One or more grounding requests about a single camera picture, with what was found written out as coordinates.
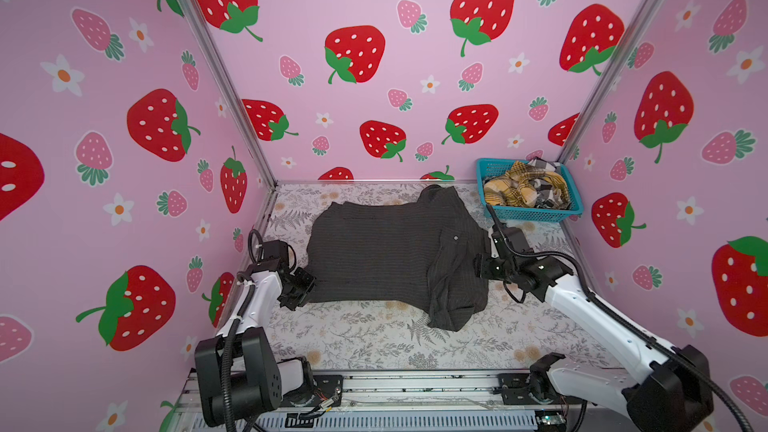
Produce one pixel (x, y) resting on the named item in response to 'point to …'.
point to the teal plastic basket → (487, 167)
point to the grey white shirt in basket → (545, 193)
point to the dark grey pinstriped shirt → (421, 254)
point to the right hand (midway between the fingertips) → (476, 262)
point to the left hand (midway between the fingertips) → (315, 287)
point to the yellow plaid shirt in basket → (515, 187)
